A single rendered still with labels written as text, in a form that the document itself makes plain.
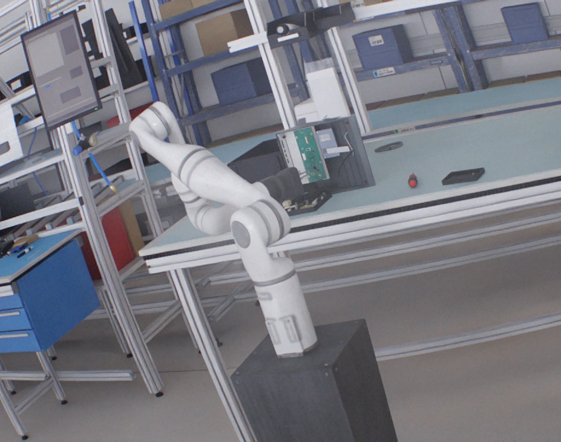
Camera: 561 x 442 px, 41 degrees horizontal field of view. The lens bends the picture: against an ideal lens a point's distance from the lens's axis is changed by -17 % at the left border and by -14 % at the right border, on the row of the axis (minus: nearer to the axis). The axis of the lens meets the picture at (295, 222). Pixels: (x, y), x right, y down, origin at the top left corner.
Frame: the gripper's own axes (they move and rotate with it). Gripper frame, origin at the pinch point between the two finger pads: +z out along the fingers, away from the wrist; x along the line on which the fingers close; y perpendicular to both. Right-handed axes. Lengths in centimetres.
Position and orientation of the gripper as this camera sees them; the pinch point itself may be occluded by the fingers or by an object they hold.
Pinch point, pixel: (308, 172)
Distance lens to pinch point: 239.2
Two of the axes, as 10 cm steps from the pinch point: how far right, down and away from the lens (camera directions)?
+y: 5.8, 0.2, -8.1
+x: -2.9, -9.3, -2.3
